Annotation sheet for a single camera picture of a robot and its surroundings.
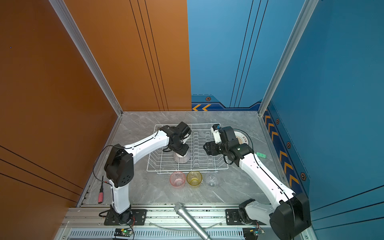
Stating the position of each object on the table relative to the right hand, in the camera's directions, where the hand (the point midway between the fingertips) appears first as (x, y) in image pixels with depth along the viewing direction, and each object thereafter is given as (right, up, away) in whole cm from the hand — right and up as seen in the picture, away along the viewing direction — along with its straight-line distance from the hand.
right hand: (209, 145), depth 80 cm
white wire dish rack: (-28, -12, +11) cm, 33 cm away
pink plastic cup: (-18, -21, +5) cm, 28 cm away
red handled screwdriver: (-59, -27, +1) cm, 65 cm away
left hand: (-15, -4, +10) cm, 19 cm away
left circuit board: (-42, -41, -9) cm, 59 cm away
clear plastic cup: (+2, -21, +5) cm, 22 cm away
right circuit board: (+20, -40, -10) cm, 46 cm away
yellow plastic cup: (-8, -20, +5) cm, 23 cm away
